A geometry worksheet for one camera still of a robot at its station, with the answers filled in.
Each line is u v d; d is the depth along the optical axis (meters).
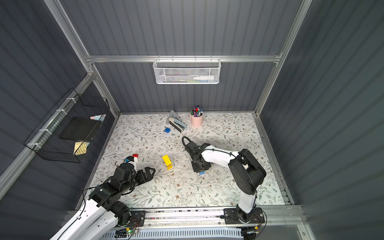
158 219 0.75
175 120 1.13
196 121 1.08
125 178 0.59
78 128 0.74
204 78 0.88
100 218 0.59
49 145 0.64
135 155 0.96
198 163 0.75
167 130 1.08
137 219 0.73
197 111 1.04
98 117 0.84
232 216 0.74
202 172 0.87
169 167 0.91
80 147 0.61
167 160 0.84
